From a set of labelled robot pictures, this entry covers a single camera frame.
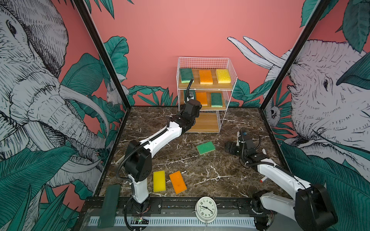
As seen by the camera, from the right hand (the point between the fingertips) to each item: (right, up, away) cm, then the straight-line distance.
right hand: (229, 142), depth 87 cm
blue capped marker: (+26, -7, +8) cm, 28 cm away
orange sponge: (-17, +29, +3) cm, 33 cm away
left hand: (-23, +25, -4) cm, 34 cm away
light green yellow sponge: (-14, -5, +8) cm, 17 cm away
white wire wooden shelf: (-9, +14, +18) cm, 25 cm away
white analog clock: (-16, -31, -17) cm, 39 cm away
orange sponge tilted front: (-31, -22, -6) cm, 39 cm away
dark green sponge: (-8, +27, +1) cm, 28 cm away
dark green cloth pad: (-66, -31, -14) cm, 74 cm away
